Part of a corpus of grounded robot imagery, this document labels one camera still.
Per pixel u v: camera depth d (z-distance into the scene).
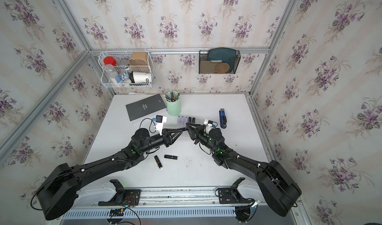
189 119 0.94
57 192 0.40
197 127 0.72
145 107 1.07
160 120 0.67
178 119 0.96
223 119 0.99
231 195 0.66
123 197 0.67
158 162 0.84
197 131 0.68
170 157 0.86
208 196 0.75
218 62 0.94
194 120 0.94
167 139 0.65
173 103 0.95
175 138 0.70
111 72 0.86
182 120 0.96
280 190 0.41
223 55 0.94
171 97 1.02
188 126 0.74
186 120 0.94
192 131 0.71
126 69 0.94
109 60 0.93
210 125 0.77
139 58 0.88
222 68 0.98
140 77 0.92
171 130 0.67
